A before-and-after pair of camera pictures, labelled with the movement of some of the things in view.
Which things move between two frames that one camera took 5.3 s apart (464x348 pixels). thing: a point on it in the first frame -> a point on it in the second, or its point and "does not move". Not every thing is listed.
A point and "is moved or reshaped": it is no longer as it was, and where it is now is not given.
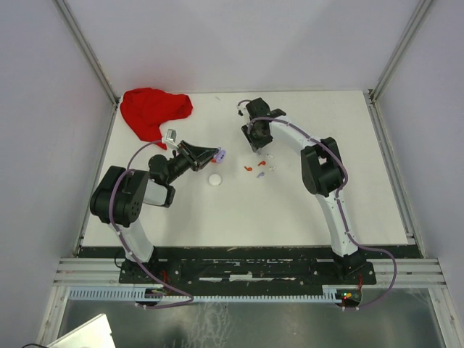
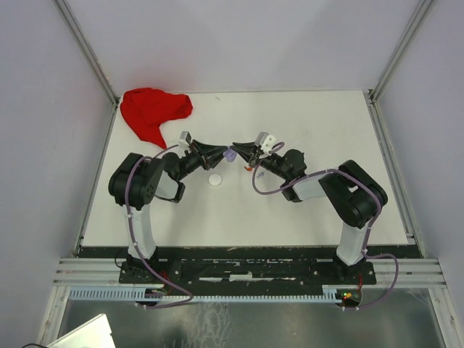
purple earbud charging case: (220, 156) is moved or reshaped
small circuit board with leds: (350, 296) does not move
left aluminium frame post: (88, 52) does not move
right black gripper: (254, 143) -> (248, 156)
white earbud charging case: (214, 180) does not move
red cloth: (146, 109) does not move
